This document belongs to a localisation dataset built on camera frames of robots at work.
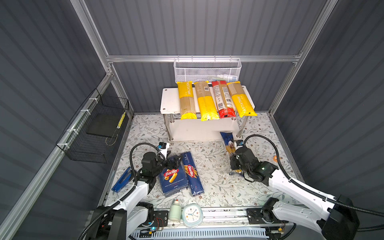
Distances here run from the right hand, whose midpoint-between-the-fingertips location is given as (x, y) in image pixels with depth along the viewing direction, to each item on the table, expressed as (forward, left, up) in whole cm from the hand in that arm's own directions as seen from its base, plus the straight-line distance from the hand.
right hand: (233, 158), depth 82 cm
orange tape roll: (+6, -30, -12) cm, 33 cm away
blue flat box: (-8, +65, -13) cm, 66 cm away
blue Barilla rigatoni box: (-11, +32, -4) cm, 34 cm away
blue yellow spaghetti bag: (+9, +2, +4) cm, 10 cm away
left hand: (+2, +32, +1) cm, 32 cm away
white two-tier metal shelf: (+24, +23, -5) cm, 34 cm away
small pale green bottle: (-26, +31, -4) cm, 40 cm away
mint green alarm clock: (-27, +23, -9) cm, 36 cm away
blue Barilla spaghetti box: (-7, +23, -8) cm, 25 cm away
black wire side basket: (+3, +71, +18) cm, 74 cm away
